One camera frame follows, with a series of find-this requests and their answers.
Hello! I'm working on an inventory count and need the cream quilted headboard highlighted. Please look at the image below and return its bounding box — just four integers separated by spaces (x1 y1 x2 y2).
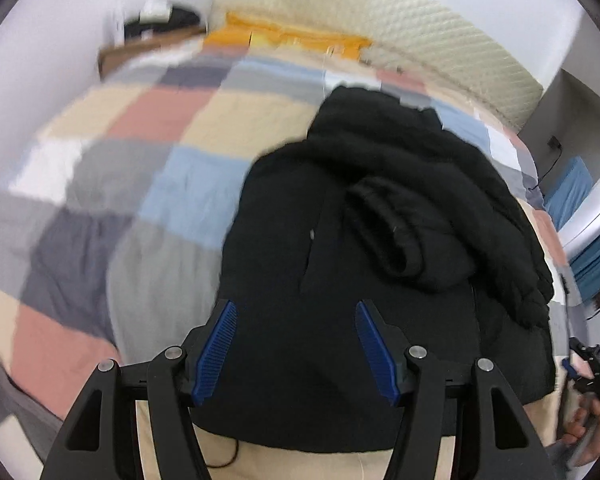
210 0 543 129

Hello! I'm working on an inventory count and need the wall power socket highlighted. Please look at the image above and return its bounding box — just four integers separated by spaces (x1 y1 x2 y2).
547 136 562 150

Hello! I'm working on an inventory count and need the blue hanging cloth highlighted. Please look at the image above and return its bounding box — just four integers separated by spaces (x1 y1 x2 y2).
544 156 594 231

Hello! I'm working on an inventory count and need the person right hand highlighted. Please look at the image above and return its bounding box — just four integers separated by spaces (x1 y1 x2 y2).
560 393 600 467

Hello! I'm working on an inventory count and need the yellow pillow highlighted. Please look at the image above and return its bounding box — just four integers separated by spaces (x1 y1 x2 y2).
204 12 373 61

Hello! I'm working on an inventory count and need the blue curtain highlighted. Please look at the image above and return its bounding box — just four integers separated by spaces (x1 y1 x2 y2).
570 235 600 301

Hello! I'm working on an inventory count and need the thin black cable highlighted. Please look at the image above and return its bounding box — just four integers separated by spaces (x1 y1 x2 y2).
206 435 240 470

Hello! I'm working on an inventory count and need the white spray bottle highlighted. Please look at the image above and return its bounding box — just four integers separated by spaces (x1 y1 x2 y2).
107 9 124 47

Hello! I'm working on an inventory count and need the black bag on box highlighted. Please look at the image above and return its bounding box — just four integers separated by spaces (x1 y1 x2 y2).
123 6 206 40

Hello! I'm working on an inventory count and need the black puffer jacket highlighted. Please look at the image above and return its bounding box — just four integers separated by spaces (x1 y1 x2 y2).
193 87 555 453

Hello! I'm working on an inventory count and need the white small box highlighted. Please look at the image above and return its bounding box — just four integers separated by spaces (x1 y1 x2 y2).
140 0 171 16

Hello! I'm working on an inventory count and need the patchwork checkered bed quilt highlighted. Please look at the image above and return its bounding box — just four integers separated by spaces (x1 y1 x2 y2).
0 40 580 479

